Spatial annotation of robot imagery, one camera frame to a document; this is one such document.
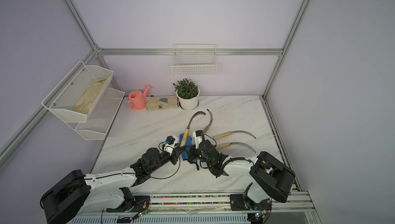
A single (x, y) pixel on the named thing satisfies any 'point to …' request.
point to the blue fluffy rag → (185, 152)
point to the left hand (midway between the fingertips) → (183, 146)
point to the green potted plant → (186, 89)
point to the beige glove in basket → (84, 103)
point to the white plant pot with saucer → (188, 104)
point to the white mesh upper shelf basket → (76, 96)
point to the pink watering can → (138, 99)
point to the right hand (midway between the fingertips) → (185, 148)
